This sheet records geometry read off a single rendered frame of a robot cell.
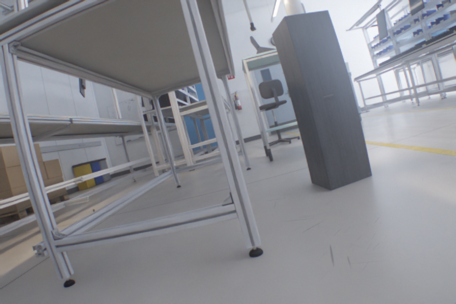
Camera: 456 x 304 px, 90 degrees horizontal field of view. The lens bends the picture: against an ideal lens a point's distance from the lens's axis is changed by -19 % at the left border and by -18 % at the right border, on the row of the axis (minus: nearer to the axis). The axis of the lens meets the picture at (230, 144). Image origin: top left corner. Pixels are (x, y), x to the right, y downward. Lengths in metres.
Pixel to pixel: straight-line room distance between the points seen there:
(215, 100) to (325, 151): 0.67
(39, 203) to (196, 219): 0.56
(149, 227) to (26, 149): 0.52
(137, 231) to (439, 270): 0.82
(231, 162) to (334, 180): 0.66
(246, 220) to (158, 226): 0.27
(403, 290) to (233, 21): 8.21
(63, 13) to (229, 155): 0.73
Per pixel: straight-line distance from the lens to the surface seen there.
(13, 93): 1.14
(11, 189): 4.36
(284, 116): 8.01
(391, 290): 0.63
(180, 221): 0.85
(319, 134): 1.29
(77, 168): 7.01
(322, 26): 1.42
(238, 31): 8.35
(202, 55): 0.83
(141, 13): 1.27
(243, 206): 0.83
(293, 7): 1.50
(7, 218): 4.64
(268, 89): 4.23
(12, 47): 1.20
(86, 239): 1.01
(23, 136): 1.10
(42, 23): 1.11
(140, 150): 8.47
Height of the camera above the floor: 0.38
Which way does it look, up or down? 2 degrees down
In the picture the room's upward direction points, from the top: 15 degrees counter-clockwise
